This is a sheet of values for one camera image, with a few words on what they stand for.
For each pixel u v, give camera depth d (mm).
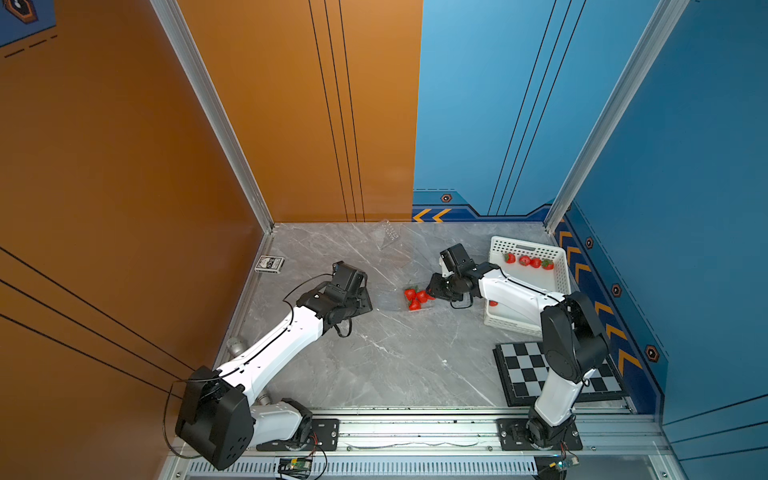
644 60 762
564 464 696
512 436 725
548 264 1050
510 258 1054
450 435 755
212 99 842
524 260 1054
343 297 619
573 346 471
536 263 1052
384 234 1169
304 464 713
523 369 801
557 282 1016
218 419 394
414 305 942
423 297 960
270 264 1054
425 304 961
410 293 966
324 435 729
